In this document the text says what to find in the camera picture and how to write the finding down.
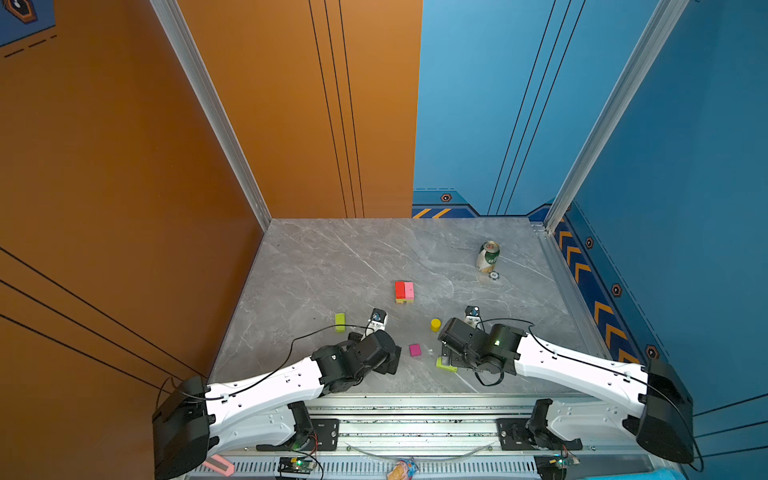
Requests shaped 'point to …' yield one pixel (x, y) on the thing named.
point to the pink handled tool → (218, 463)
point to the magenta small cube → (415, 350)
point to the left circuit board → (302, 464)
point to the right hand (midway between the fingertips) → (454, 357)
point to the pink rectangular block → (409, 290)
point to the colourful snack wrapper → (402, 470)
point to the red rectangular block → (400, 289)
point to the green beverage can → (487, 256)
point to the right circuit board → (561, 461)
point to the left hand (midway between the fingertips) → (386, 343)
